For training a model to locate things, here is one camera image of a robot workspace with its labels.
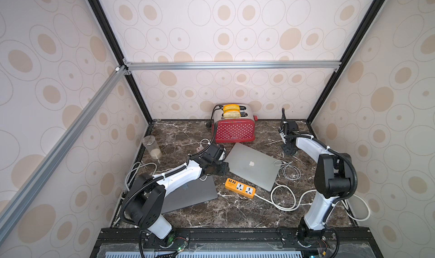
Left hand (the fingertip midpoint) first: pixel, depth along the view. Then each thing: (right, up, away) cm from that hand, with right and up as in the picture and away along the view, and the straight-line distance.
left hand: (229, 169), depth 85 cm
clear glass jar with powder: (-44, +9, +13) cm, 47 cm away
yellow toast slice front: (+2, +29, +10) cm, 31 cm away
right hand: (+36, +10, +11) cm, 39 cm away
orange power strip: (+7, -11, 0) cm, 13 cm away
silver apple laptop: (+14, -1, +11) cm, 18 cm away
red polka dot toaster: (+4, +20, +13) cm, 24 cm away
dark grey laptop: (-16, -12, +2) cm, 21 cm away
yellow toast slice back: (+2, +34, +12) cm, 36 cm away
